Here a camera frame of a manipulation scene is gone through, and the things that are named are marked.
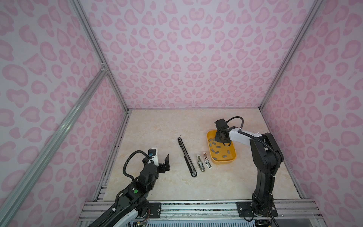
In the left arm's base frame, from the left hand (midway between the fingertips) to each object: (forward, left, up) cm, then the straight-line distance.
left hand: (161, 153), depth 79 cm
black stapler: (+2, -15, -13) cm, 20 cm away
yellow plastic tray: (+6, -36, -15) cm, 40 cm away
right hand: (+18, -39, -14) cm, 45 cm away
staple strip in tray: (+7, -42, -15) cm, 45 cm away
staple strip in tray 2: (+7, -34, -15) cm, 38 cm away
